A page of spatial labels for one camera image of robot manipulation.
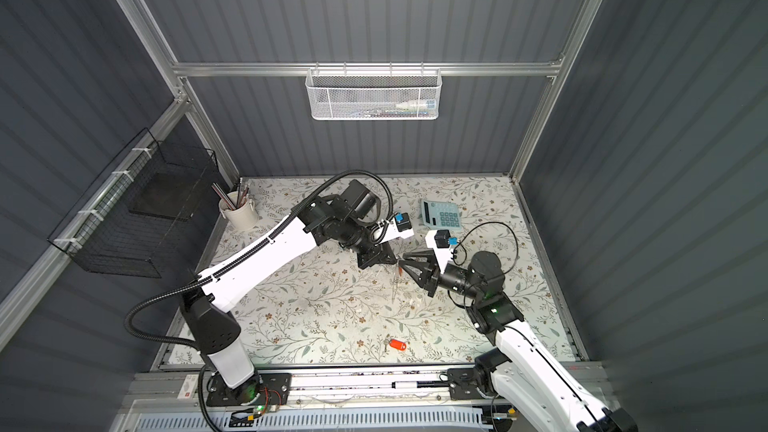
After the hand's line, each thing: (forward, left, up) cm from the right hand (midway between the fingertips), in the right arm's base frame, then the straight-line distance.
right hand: (407, 263), depth 69 cm
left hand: (+3, +3, -1) cm, 4 cm away
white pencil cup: (+28, +56, -13) cm, 64 cm away
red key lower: (-11, +3, -24) cm, 27 cm away
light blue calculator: (+33, -14, -23) cm, 42 cm away
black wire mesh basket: (+9, +68, +6) cm, 69 cm away
